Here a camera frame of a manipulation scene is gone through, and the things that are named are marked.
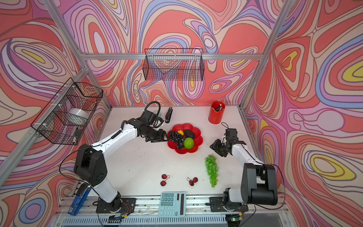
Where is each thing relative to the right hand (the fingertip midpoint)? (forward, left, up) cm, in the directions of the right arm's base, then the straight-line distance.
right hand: (213, 150), depth 90 cm
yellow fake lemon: (+14, +21, +2) cm, 25 cm away
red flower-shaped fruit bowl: (+8, +18, +2) cm, 20 cm away
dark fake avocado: (+13, +15, 0) cm, 20 cm away
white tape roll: (+7, +73, +30) cm, 79 cm away
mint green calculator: (-29, +26, -2) cm, 39 cm away
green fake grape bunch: (-12, +3, -1) cm, 13 cm away
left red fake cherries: (-15, +31, -2) cm, 34 cm away
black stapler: (+30, +30, +1) cm, 43 cm away
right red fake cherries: (-18, +15, -3) cm, 24 cm away
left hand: (+4, +29, +10) cm, 31 cm away
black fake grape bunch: (+9, +25, +3) cm, 27 cm away
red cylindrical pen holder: (+25, -5, +9) cm, 27 cm away
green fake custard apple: (+4, +16, +2) cm, 16 cm away
